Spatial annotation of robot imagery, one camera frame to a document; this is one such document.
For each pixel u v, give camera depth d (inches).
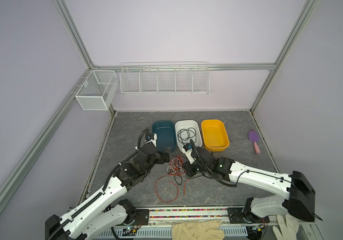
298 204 15.5
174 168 33.2
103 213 20.0
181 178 32.7
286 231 27.2
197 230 27.8
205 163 22.8
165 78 38.8
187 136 41.4
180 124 42.4
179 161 31.0
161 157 25.7
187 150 26.9
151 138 24.8
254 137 41.4
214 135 42.5
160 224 28.5
